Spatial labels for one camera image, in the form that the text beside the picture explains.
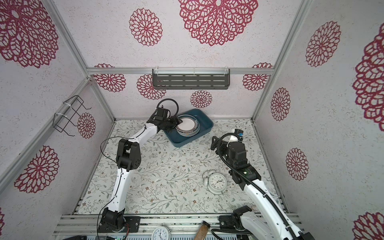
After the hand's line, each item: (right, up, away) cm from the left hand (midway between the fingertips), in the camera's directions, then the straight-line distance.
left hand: (180, 125), depth 106 cm
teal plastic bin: (+18, +5, +12) cm, 22 cm away
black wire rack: (-56, 0, -33) cm, 65 cm away
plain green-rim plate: (+7, +2, +6) cm, 9 cm away
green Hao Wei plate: (+7, -6, 0) cm, 9 cm away
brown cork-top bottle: (+13, -51, -37) cm, 64 cm away
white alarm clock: (+22, -33, -22) cm, 46 cm away
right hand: (+23, -8, -31) cm, 39 cm away
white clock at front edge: (-6, -52, -37) cm, 64 cm away
